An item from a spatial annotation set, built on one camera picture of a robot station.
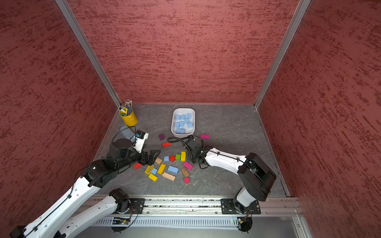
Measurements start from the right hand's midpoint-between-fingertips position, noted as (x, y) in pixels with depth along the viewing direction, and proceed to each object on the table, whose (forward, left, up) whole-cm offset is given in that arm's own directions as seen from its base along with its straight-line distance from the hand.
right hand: (191, 156), depth 88 cm
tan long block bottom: (-10, +13, -3) cm, 17 cm away
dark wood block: (-8, +4, -3) cm, 10 cm away
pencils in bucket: (+31, +44, +10) cm, 55 cm away
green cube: (+1, +9, -2) cm, 9 cm away
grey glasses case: (+19, +45, -1) cm, 49 cm away
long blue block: (+21, +8, -3) cm, 23 cm away
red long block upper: (+11, +18, -4) cm, 22 cm away
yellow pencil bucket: (+28, +44, +7) cm, 52 cm away
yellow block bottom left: (-11, +23, -3) cm, 25 cm away
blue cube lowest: (+26, +1, -2) cm, 26 cm away
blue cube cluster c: (+31, +4, -3) cm, 31 cm away
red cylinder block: (-12, +3, -5) cm, 14 cm away
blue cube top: (+33, +7, -2) cm, 34 cm away
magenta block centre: (-4, +2, -4) cm, 6 cm away
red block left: (-14, +23, +21) cm, 34 cm away
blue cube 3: (+25, +11, -1) cm, 27 cm away
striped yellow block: (-6, +25, -1) cm, 26 cm away
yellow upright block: (+1, +6, -2) cm, 6 cm away
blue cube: (+32, +10, -1) cm, 33 cm away
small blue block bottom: (-7, +22, -3) cm, 24 cm away
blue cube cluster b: (+26, +7, -2) cm, 27 cm away
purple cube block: (+17, +21, -3) cm, 27 cm away
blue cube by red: (0, +16, -3) cm, 16 cm away
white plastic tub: (+20, +2, -4) cm, 21 cm away
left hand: (-5, +19, +17) cm, 26 cm away
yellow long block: (-7, +18, -2) cm, 19 cm away
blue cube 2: (+36, +2, -4) cm, 36 cm away
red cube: (0, +12, -2) cm, 12 cm away
